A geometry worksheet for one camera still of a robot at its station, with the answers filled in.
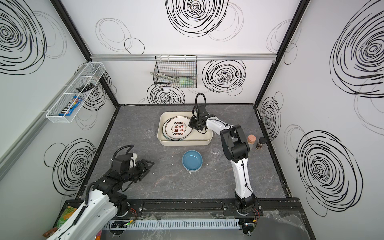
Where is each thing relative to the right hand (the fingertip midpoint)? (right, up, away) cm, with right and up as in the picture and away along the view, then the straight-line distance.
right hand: (187, 124), depth 101 cm
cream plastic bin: (+6, -9, -3) cm, 12 cm away
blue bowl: (+4, -21, -15) cm, 26 cm away
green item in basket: (0, +26, -15) cm, 29 cm away
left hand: (-17, -22, -21) cm, 35 cm away
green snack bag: (-56, -40, -30) cm, 75 cm away
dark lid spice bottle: (+46, -10, -12) cm, 48 cm away
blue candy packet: (-55, +10, -29) cm, 63 cm away
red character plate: (-7, -3, +1) cm, 8 cm away
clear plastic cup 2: (-27, -2, +1) cm, 27 cm away
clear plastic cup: (+18, -16, -10) cm, 26 cm away
